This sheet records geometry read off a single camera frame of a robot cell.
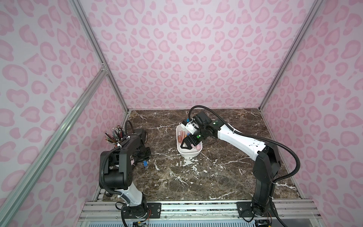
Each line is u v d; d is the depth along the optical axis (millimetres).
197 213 723
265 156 463
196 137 714
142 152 779
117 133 853
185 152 905
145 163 888
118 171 465
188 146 715
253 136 487
